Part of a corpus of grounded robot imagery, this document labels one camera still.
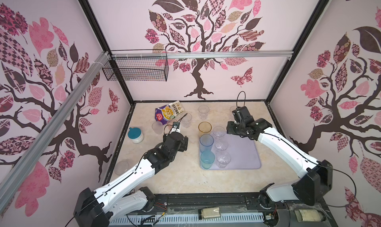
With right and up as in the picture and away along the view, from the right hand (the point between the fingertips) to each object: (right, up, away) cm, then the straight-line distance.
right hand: (230, 126), depth 82 cm
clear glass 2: (-27, +3, +22) cm, 34 cm away
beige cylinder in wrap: (+33, -40, -15) cm, 54 cm away
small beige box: (-16, -40, -14) cm, 46 cm away
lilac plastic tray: (+4, -17, +9) cm, 19 cm away
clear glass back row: (-13, +10, +31) cm, 35 cm away
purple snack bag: (-43, +7, +29) cm, 52 cm away
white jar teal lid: (-59, -6, +11) cm, 60 cm away
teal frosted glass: (-13, -21, +7) cm, 25 cm away
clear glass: (-4, -4, +15) cm, 16 cm away
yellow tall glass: (-15, -2, +4) cm, 15 cm away
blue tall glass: (-13, -10, +8) cm, 19 cm away
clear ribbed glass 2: (-3, -21, +6) cm, 22 cm away
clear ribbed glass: (-4, -13, +8) cm, 15 cm away
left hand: (-29, -6, -3) cm, 30 cm away
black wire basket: (-58, +39, +13) cm, 71 cm away
